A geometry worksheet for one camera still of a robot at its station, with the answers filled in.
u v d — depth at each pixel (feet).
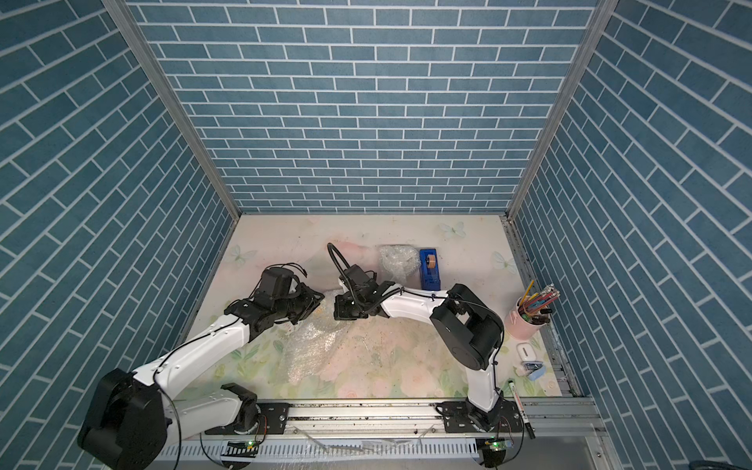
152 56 2.58
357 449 2.31
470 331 1.61
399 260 3.21
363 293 2.31
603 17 2.35
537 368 2.65
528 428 2.37
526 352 2.72
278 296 2.15
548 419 2.47
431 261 3.21
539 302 2.65
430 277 3.14
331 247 2.50
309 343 2.79
